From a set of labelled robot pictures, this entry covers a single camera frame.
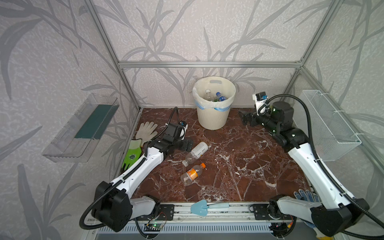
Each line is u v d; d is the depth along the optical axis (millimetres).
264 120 584
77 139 649
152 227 716
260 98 573
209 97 1050
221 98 1008
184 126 740
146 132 1042
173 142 611
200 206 736
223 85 1019
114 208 389
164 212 736
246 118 630
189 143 1005
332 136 608
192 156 911
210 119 994
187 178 844
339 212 361
